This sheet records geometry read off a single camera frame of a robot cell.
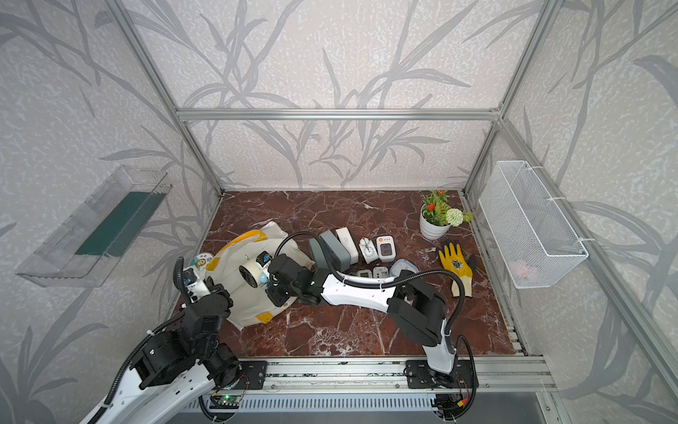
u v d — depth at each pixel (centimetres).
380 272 91
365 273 91
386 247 98
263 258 69
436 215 94
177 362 48
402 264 94
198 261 89
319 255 83
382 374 75
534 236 62
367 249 90
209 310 51
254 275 75
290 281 61
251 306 81
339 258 77
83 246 63
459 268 94
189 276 59
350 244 94
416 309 46
